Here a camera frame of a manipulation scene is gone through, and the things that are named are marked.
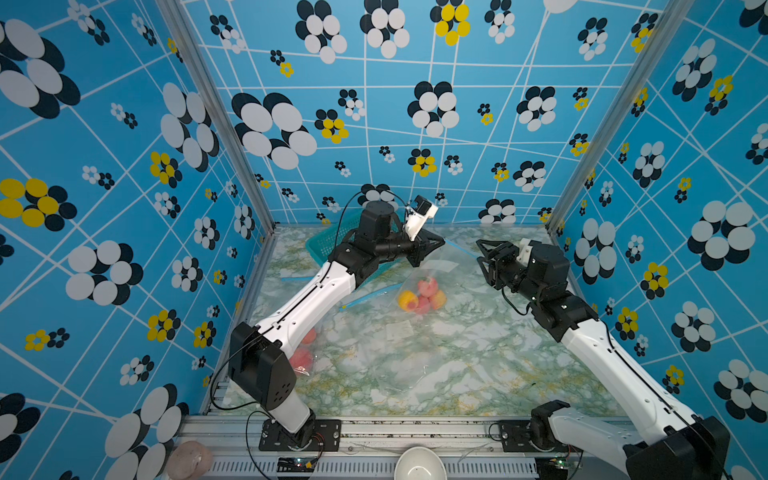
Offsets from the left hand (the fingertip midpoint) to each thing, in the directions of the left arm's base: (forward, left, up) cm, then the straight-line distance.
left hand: (447, 238), depth 70 cm
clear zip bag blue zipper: (-17, +37, -29) cm, 50 cm away
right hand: (+1, -9, -3) cm, 9 cm away
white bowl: (-41, +6, -33) cm, 53 cm away
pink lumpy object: (-40, +61, -34) cm, 81 cm away
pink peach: (-10, +38, -33) cm, 51 cm away
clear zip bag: (+9, -4, -34) cm, 35 cm away
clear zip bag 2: (+7, +21, -36) cm, 42 cm away
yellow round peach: (-2, +8, -24) cm, 26 cm away
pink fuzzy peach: (+1, +2, -23) cm, 23 cm away
